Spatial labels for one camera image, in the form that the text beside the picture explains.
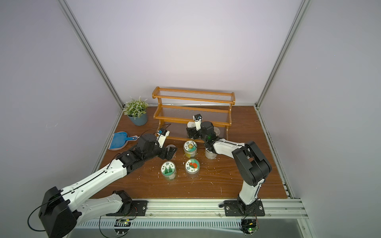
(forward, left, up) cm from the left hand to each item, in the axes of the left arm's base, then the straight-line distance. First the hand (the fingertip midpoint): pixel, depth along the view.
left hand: (172, 144), depth 79 cm
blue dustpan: (+13, +40, -16) cm, 45 cm away
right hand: (+17, -11, -3) cm, 20 cm away
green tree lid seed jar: (-11, +1, -8) cm, 14 cm away
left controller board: (-34, +24, -19) cm, 45 cm away
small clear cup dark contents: (-5, -1, +6) cm, 8 cm away
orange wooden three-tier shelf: (+33, +1, -5) cm, 34 cm away
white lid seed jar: (+1, -22, -14) cm, 26 cm away
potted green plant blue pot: (+27, +28, -1) cm, 39 cm away
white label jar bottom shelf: (+16, -10, -3) cm, 19 cm away
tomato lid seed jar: (-9, -11, -8) cm, 17 cm away
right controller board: (-34, -39, -16) cm, 54 cm away
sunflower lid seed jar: (+1, -9, -8) cm, 12 cm away
